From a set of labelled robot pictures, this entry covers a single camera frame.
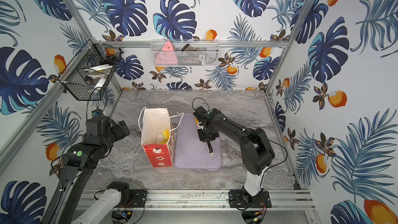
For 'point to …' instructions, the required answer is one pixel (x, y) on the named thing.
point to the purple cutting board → (190, 152)
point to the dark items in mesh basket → (201, 58)
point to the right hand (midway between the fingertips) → (206, 138)
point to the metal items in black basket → (97, 75)
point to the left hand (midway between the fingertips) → (114, 125)
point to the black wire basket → (93, 54)
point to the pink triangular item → (167, 56)
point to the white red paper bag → (157, 128)
